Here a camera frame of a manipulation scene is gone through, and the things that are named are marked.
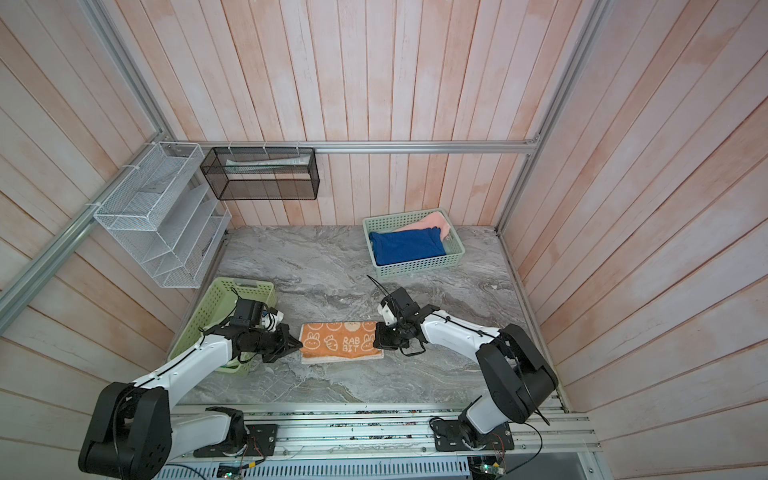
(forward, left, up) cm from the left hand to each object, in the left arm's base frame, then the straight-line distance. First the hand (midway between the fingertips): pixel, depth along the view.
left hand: (302, 349), depth 84 cm
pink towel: (+53, -44, +1) cm, 69 cm away
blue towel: (+41, -27, -2) cm, 49 cm away
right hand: (+2, -21, -1) cm, 21 cm away
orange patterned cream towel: (+4, -10, -4) cm, 11 cm away
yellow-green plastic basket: (+15, +32, -3) cm, 35 cm away
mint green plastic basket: (+54, -28, -1) cm, 61 cm away
